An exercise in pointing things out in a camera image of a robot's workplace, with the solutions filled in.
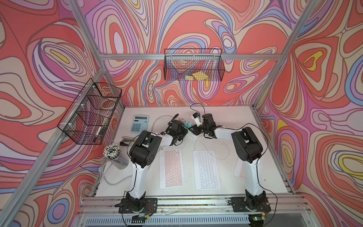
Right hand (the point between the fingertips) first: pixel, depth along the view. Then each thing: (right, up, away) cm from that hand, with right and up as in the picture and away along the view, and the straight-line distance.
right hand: (191, 130), depth 102 cm
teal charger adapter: (-3, +5, -3) cm, 6 cm away
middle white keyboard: (+8, -23, -17) cm, 30 cm away
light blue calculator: (-39, +5, +4) cm, 40 cm away
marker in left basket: (-50, +1, -31) cm, 59 cm away
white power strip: (-1, -3, -2) cm, 4 cm away
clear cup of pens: (-43, -10, -29) cm, 53 cm away
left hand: (0, 0, -1) cm, 1 cm away
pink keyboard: (-13, -23, -16) cm, 31 cm away
